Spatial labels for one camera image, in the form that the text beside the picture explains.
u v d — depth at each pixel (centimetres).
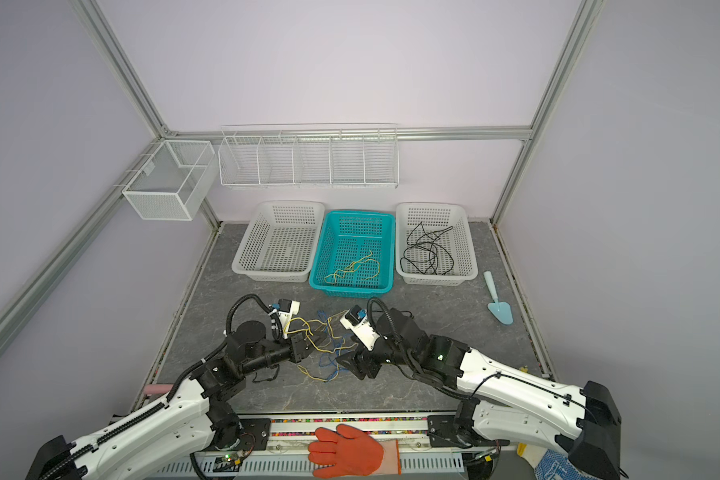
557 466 69
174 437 57
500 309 96
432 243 112
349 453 71
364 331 61
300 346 67
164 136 92
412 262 105
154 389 79
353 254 112
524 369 47
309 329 68
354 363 60
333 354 72
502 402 47
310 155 99
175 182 97
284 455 72
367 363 61
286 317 69
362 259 102
